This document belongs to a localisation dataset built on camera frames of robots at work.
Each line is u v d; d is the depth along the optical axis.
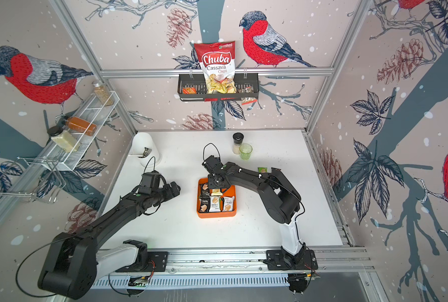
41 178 0.66
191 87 0.93
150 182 0.68
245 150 1.07
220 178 0.67
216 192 0.89
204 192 0.90
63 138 0.65
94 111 0.87
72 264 0.40
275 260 0.73
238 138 1.03
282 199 0.50
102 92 0.85
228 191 0.75
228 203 0.87
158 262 0.73
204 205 0.86
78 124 0.73
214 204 0.87
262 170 0.81
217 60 0.81
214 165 0.74
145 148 1.04
